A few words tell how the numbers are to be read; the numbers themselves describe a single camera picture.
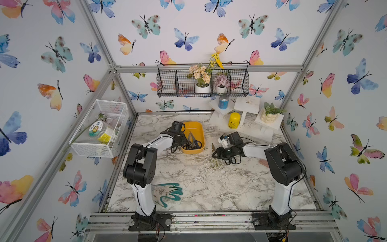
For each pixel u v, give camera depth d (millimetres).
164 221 744
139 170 510
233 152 832
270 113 868
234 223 755
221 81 887
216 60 825
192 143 1018
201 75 801
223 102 984
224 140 916
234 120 1023
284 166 522
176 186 845
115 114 773
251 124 1125
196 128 1105
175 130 807
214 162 932
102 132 632
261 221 735
